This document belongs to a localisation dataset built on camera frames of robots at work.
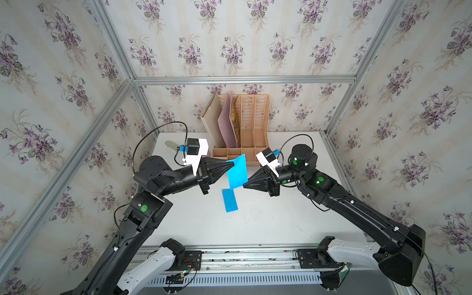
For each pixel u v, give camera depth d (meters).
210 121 0.92
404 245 0.38
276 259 0.75
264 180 0.53
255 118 1.22
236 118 1.14
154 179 0.37
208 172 0.45
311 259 0.71
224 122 0.91
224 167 0.48
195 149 0.41
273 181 0.53
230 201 0.90
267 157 0.49
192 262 0.72
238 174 0.51
